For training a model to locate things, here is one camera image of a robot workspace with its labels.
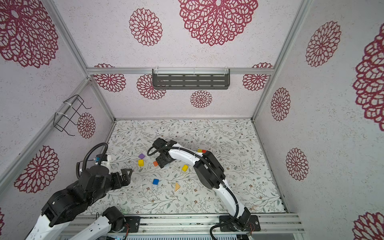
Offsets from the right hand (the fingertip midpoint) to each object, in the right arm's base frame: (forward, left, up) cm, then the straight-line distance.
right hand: (165, 158), depth 95 cm
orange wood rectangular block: (-3, +6, -1) cm, 7 cm away
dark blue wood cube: (-14, +4, -2) cm, 15 cm away
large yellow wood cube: (-3, +16, -1) cm, 16 cm away
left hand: (-21, +13, +20) cm, 31 cm away
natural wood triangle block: (-17, -9, -2) cm, 19 cm away
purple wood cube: (+3, +17, -3) cm, 18 cm away
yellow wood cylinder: (-5, -13, -2) cm, 14 cm away
